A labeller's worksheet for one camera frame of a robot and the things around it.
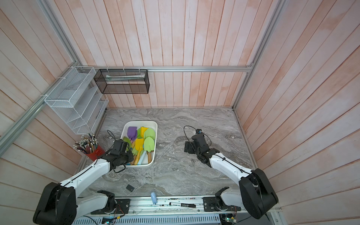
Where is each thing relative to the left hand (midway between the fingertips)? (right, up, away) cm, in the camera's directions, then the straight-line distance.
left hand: (131, 158), depth 89 cm
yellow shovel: (+4, +18, +13) cm, 22 cm away
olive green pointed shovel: (-6, +10, +9) cm, 15 cm away
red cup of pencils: (-19, +4, -4) cm, 20 cm away
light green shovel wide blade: (+11, +6, +4) cm, 13 cm away
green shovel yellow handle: (+9, +16, +12) cm, 22 cm away
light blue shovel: (+7, 0, -1) cm, 7 cm away
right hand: (+39, +9, +1) cm, 40 cm away
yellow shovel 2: (+3, +6, +6) cm, 10 cm away
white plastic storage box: (+9, +21, +16) cm, 28 cm away
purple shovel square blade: (-4, +15, +13) cm, 20 cm away
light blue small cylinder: (+17, -18, -14) cm, 28 cm away
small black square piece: (+2, -15, -9) cm, 18 cm away
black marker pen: (+35, -21, -16) cm, 44 cm away
